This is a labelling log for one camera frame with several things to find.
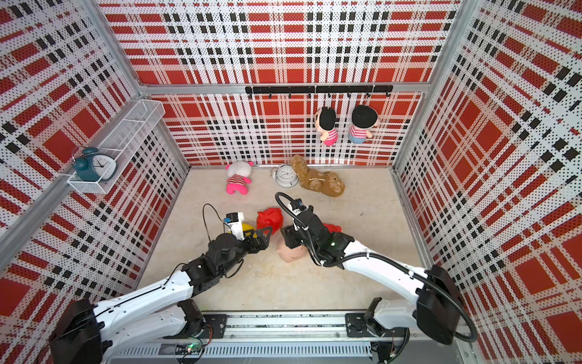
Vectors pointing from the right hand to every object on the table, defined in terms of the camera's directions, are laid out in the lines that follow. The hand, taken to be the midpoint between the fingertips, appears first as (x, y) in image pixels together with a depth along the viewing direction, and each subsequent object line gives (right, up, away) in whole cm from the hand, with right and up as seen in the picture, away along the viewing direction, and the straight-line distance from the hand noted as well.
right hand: (292, 228), depth 78 cm
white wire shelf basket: (-61, +30, +2) cm, 68 cm away
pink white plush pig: (-29, +22, +33) cm, 49 cm away
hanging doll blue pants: (+28, +36, +21) cm, 50 cm away
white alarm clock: (-5, +20, +34) cm, 40 cm away
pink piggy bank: (-2, -11, +6) cm, 12 cm away
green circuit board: (-30, -36, -9) cm, 47 cm away
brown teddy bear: (+14, +17, +26) cm, 34 cm away
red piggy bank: (-9, +2, +13) cm, 16 cm away
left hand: (-9, -1, +1) cm, 9 cm away
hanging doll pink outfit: (+13, +42, +16) cm, 47 cm away
